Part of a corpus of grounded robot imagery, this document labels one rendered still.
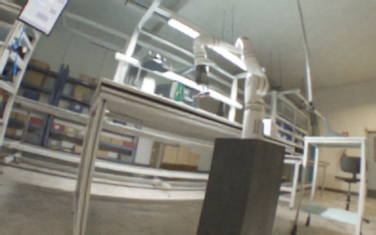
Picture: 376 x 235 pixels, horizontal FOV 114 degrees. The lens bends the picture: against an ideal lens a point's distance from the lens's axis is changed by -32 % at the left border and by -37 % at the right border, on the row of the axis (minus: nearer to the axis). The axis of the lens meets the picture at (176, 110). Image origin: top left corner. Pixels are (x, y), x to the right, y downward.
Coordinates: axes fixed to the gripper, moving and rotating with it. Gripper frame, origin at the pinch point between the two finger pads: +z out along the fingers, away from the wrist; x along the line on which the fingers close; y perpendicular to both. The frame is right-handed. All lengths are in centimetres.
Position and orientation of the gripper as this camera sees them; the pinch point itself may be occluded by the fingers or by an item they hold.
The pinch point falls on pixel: (205, 95)
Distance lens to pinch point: 100.3
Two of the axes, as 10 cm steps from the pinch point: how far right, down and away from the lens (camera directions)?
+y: -5.5, 0.8, 8.3
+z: 0.3, 10.0, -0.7
